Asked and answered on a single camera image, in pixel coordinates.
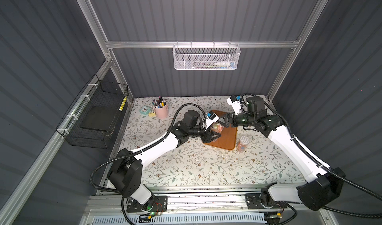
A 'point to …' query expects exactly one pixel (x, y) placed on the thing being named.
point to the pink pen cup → (161, 113)
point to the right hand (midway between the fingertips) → (222, 118)
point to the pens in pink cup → (158, 103)
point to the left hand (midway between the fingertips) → (220, 134)
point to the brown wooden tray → (228, 139)
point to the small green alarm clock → (145, 110)
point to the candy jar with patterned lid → (217, 127)
